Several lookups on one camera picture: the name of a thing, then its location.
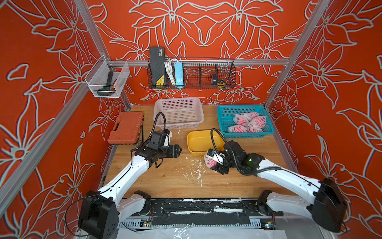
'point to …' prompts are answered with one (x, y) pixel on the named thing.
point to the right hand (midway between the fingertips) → (210, 162)
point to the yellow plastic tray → (199, 142)
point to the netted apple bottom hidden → (253, 129)
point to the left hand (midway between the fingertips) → (176, 148)
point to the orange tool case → (127, 128)
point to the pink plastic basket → (180, 113)
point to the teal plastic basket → (226, 114)
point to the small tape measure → (221, 84)
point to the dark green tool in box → (108, 89)
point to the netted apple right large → (258, 122)
